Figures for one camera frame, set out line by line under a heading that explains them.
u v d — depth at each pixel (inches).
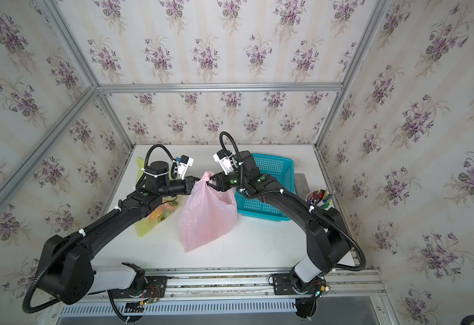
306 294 28.1
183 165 28.2
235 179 26.7
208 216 29.5
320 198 33.2
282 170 41.1
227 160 27.8
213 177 28.1
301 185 39.1
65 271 15.6
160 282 29.4
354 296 28.3
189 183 27.2
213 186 28.7
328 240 17.0
